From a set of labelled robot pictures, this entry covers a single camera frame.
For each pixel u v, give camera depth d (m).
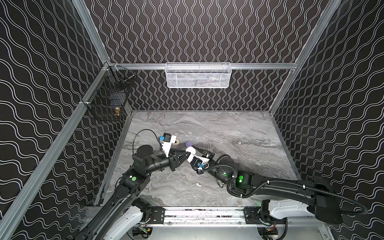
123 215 0.58
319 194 0.41
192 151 0.64
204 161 0.58
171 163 0.58
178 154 0.61
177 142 1.01
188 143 1.00
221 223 0.74
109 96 0.92
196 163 0.52
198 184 0.84
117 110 0.83
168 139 0.58
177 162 0.60
